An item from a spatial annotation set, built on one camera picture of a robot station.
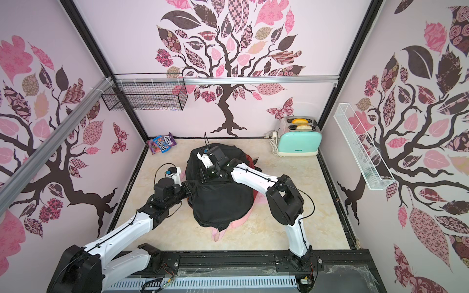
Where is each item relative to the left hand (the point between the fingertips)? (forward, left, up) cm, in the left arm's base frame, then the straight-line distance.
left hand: (198, 185), depth 83 cm
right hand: (+4, 0, +1) cm, 4 cm away
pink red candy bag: (+35, +36, -11) cm, 51 cm away
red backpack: (-2, -27, -3) cm, 27 cm away
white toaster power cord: (+35, -41, -6) cm, 55 cm away
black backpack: (-8, -11, -4) cm, 14 cm away
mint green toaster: (+29, -55, +2) cm, 62 cm away
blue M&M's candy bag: (+36, +30, -10) cm, 48 cm away
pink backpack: (-19, -9, -13) cm, 25 cm away
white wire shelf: (+27, -75, +14) cm, 81 cm away
